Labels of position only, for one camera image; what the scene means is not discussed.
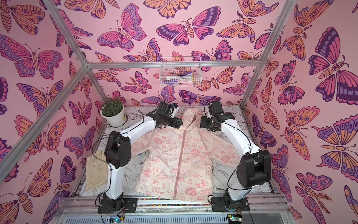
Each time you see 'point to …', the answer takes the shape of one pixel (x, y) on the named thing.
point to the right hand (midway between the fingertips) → (206, 123)
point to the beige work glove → (97, 171)
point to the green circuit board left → (116, 220)
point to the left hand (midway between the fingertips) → (180, 121)
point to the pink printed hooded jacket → (175, 164)
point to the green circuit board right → (235, 217)
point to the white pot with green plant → (113, 108)
